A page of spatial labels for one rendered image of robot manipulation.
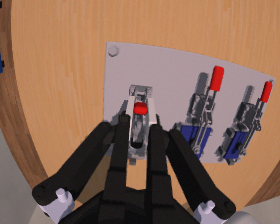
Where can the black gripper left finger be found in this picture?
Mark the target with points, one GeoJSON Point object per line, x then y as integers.
{"type": "Point", "coordinates": [56, 195]}

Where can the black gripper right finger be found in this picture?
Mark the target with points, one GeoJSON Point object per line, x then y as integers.
{"type": "Point", "coordinates": [215, 207]}

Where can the grey toggle clamp with red handle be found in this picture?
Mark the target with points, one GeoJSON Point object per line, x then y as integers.
{"type": "Point", "coordinates": [246, 115]}

